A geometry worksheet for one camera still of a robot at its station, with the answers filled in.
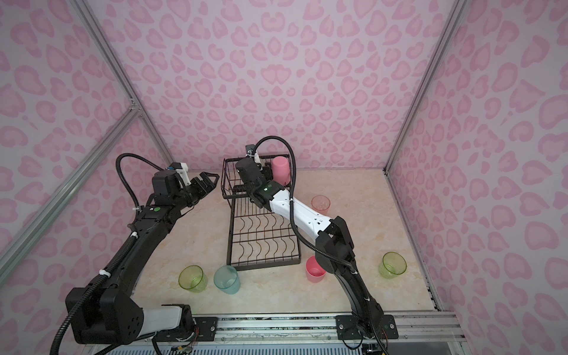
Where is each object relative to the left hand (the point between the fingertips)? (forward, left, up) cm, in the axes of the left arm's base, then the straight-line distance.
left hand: (213, 176), depth 79 cm
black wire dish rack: (-11, -14, -27) cm, 32 cm away
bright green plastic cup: (-26, +10, -27) cm, 39 cm away
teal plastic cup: (-27, -3, -27) cm, 38 cm away
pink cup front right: (-25, -36, -29) cm, 53 cm away
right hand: (+9, -15, -1) cm, 17 cm away
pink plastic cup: (+4, -24, -1) cm, 25 cm away
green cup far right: (-23, -67, -28) cm, 76 cm away
